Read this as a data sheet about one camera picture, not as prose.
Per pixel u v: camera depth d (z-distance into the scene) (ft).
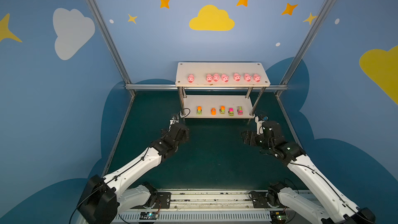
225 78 2.57
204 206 2.40
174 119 2.31
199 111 3.30
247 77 2.57
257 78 2.57
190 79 2.56
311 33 2.89
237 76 2.57
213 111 3.32
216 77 2.57
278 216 2.35
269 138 1.90
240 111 3.31
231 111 3.29
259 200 2.45
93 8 2.50
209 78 2.56
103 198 1.27
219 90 4.05
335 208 1.31
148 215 2.32
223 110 3.31
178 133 2.00
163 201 2.41
